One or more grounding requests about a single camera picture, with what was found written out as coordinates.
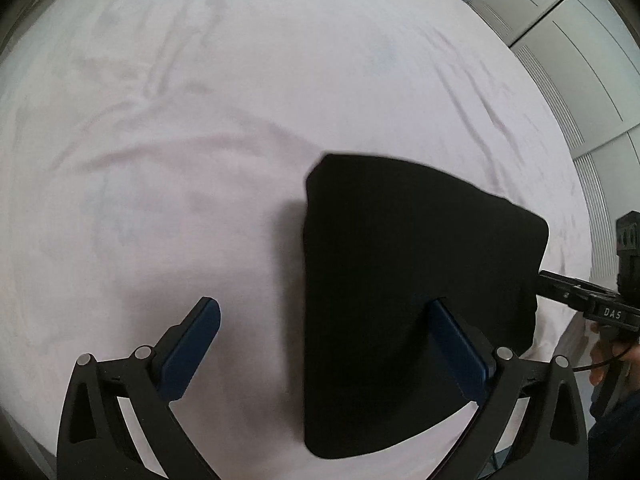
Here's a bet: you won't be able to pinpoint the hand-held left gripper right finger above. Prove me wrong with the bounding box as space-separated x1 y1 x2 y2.
426 297 589 480

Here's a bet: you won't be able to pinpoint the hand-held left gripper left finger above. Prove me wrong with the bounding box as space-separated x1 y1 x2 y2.
56 296 222 480

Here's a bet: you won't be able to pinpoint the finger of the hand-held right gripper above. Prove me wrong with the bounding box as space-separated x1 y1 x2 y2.
537 270 592 313

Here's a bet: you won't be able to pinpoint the black pants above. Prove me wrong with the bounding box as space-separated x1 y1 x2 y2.
302 152 551 461

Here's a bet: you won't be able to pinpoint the person's right forearm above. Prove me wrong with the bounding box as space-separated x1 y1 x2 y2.
587 394 640 480

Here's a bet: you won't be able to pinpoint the person's right hand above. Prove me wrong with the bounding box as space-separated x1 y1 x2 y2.
589 321 610 387

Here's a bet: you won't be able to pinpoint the bed with white sheet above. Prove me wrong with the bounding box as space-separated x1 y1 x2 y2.
0 0 621 480

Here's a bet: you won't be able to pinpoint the black cable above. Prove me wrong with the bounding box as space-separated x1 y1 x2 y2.
572 342 638 374

